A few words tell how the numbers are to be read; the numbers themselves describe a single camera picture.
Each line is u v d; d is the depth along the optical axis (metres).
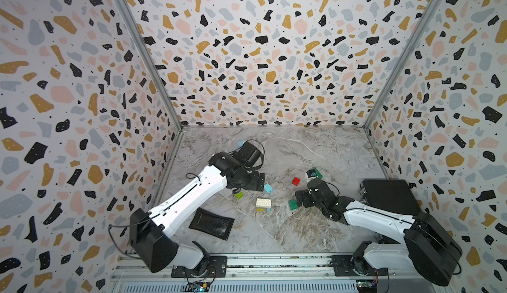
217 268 0.73
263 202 0.86
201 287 0.70
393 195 0.89
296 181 0.97
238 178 0.52
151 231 0.39
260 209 0.88
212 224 0.84
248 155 0.58
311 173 0.78
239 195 0.91
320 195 0.66
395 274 0.73
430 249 0.42
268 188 0.94
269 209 0.87
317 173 1.00
